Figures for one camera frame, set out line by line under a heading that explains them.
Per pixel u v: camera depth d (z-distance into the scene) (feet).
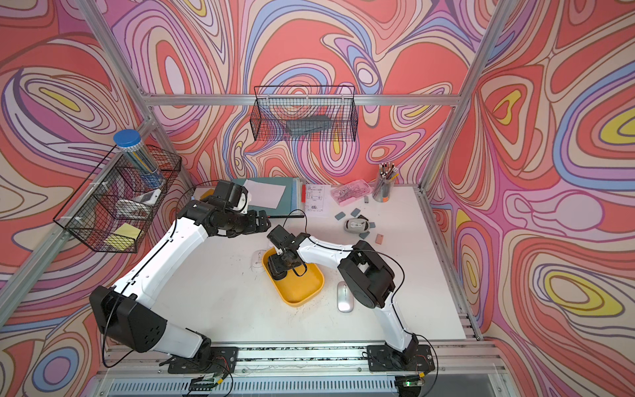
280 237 2.42
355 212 3.64
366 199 3.77
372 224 3.40
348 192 3.88
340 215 3.57
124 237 2.09
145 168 2.57
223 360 2.37
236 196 2.06
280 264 2.69
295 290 2.90
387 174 3.36
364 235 3.32
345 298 2.77
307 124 2.90
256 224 2.31
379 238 3.33
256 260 3.03
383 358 2.39
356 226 3.34
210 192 3.98
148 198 2.41
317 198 3.77
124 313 1.30
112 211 2.42
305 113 2.78
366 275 1.76
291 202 3.70
